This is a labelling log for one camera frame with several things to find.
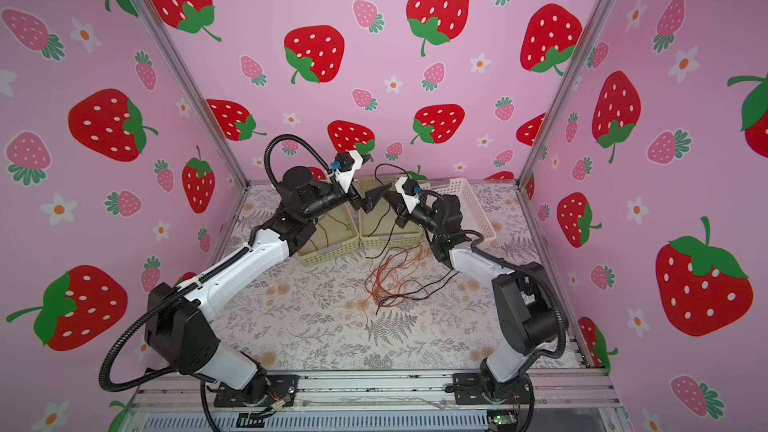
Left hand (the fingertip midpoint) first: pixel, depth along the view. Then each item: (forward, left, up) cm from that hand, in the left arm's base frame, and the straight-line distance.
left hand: (377, 167), depth 68 cm
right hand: (+3, -1, -10) cm, 11 cm away
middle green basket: (-3, +1, -20) cm, 20 cm away
